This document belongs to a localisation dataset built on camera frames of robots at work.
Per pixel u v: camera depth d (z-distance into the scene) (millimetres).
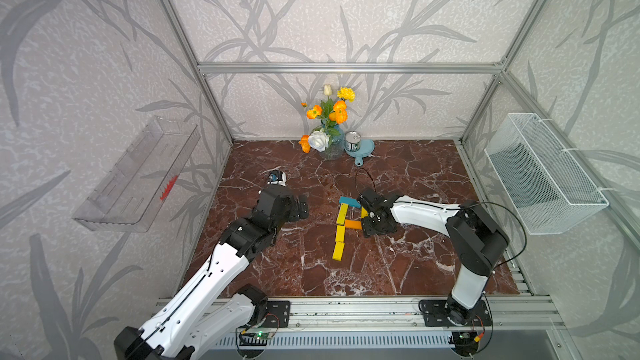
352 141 1143
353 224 921
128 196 643
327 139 834
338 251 861
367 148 1167
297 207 657
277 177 652
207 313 540
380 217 671
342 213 958
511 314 753
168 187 654
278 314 736
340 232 896
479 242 476
